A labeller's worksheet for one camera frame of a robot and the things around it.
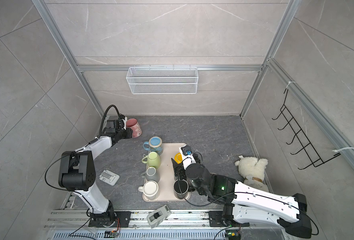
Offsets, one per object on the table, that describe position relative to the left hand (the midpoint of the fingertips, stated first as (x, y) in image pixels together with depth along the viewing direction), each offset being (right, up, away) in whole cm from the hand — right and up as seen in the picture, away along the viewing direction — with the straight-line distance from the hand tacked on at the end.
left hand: (131, 127), depth 97 cm
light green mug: (+17, -19, -12) cm, 29 cm away
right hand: (+32, -13, -30) cm, 46 cm away
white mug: (+17, -33, -20) cm, 42 cm away
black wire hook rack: (+88, -13, -36) cm, 96 cm away
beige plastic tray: (+24, -33, -9) cm, 42 cm away
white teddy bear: (+73, -24, -15) cm, 79 cm away
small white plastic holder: (-9, -30, -11) cm, 33 cm away
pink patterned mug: (0, +3, +3) cm, 4 cm away
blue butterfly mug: (+17, -11, -6) cm, 21 cm away
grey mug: (+17, -26, -18) cm, 36 cm away
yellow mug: (+32, -18, -11) cm, 38 cm away
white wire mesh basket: (+20, +32, +4) cm, 38 cm away
